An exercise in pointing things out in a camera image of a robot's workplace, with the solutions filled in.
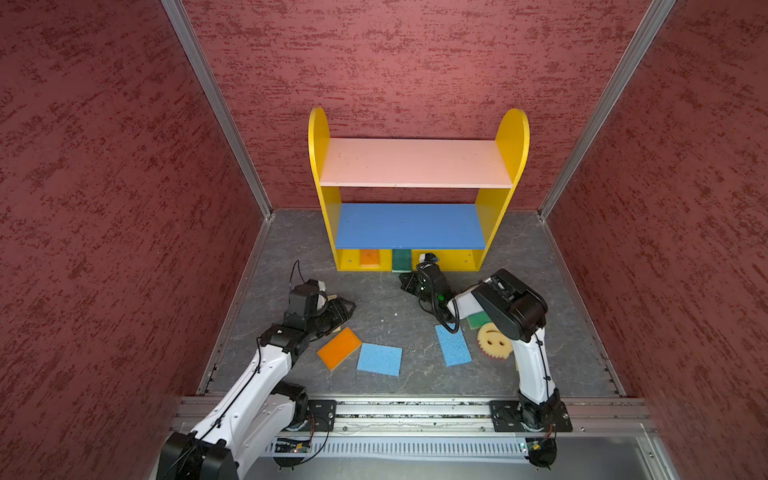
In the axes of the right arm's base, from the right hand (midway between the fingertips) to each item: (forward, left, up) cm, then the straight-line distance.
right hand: (397, 280), depth 100 cm
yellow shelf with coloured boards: (+9, -19, +13) cm, 25 cm away
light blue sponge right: (-23, -16, 0) cm, 28 cm away
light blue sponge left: (-26, +6, 0) cm, 27 cm away
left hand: (-17, +14, +9) cm, 23 cm away
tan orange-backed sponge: (+8, +10, +2) cm, 13 cm away
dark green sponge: (+7, -2, +2) cm, 7 cm away
